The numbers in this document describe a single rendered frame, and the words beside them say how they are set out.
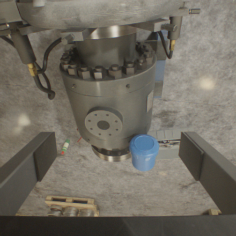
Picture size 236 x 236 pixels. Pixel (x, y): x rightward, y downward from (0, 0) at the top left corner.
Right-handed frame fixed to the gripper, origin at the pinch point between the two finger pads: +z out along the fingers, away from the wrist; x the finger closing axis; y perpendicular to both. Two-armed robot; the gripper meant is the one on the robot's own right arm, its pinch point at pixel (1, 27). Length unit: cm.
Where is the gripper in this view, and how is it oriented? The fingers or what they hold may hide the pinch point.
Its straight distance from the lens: 71.2
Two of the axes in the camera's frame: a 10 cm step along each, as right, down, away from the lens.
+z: 8.2, -4.1, 3.9
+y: 5.3, 3.0, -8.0
